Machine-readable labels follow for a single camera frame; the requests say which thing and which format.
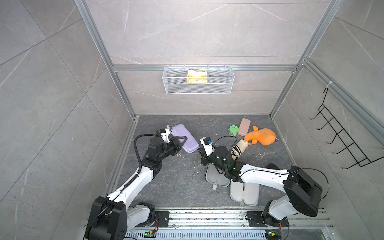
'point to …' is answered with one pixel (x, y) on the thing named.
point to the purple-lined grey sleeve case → (191, 144)
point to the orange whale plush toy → (264, 136)
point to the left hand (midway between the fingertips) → (187, 137)
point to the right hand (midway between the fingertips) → (199, 148)
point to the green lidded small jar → (233, 130)
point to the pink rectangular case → (244, 126)
